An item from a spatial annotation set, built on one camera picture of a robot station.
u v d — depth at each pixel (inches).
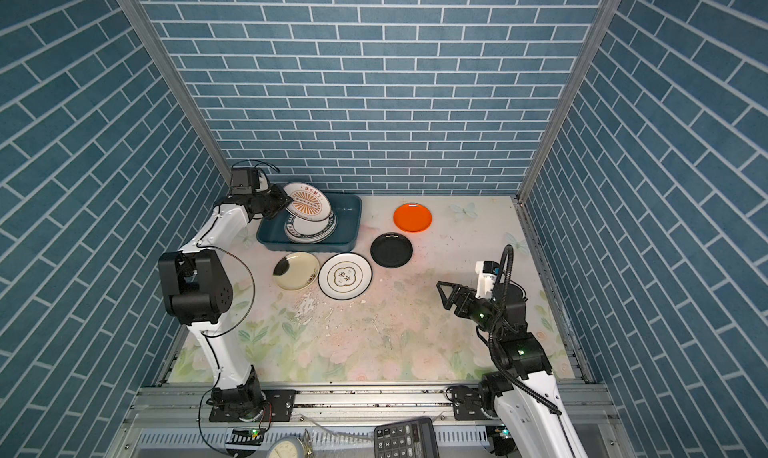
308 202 39.3
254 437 28.4
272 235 42.2
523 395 20.0
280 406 28.8
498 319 22.0
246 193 29.7
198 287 20.4
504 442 28.8
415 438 26.8
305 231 41.1
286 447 25.7
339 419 28.9
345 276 38.1
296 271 39.0
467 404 29.0
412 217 45.1
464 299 25.7
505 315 21.6
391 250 40.1
